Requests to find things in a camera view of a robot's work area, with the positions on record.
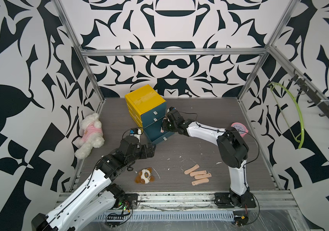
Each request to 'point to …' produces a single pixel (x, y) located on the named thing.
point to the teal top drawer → (153, 112)
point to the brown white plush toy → (145, 176)
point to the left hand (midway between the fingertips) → (147, 143)
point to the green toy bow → (301, 142)
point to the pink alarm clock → (242, 129)
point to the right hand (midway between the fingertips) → (161, 122)
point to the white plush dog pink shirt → (92, 135)
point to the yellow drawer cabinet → (142, 101)
